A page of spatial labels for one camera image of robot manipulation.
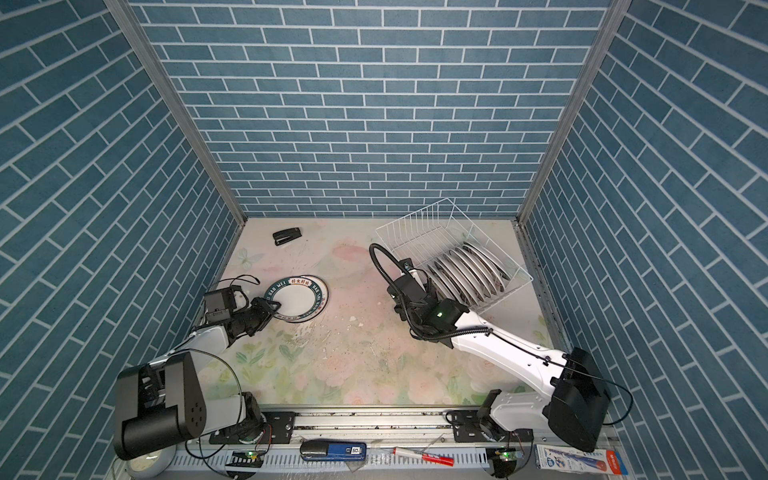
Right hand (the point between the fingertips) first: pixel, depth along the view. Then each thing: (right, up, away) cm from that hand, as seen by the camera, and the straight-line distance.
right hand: (408, 288), depth 81 cm
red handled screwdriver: (+4, -38, -11) cm, 40 cm away
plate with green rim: (-34, -5, +16) cm, 38 cm away
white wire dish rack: (+12, +17, +34) cm, 40 cm away
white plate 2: (+23, +6, +8) cm, 25 cm away
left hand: (-39, -6, +10) cm, 41 cm away
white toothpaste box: (+39, -38, -11) cm, 56 cm away
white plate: (+20, +5, +4) cm, 20 cm away
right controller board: (+24, -39, -10) cm, 47 cm away
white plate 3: (+24, +7, +7) cm, 26 cm away
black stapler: (-47, +15, +32) cm, 58 cm away
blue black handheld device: (-18, -35, -14) cm, 41 cm away
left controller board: (-40, -41, -8) cm, 57 cm away
